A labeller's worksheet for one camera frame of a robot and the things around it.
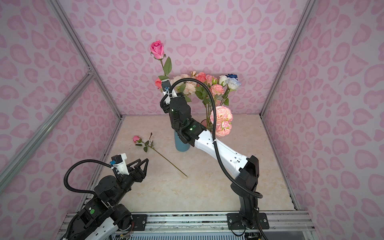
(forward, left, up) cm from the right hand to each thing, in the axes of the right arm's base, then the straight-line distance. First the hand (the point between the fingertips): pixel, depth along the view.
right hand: (170, 86), depth 65 cm
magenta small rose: (+3, +30, -44) cm, 54 cm away
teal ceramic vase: (0, +1, -46) cm, 47 cm away
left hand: (-23, +12, -23) cm, 35 cm away
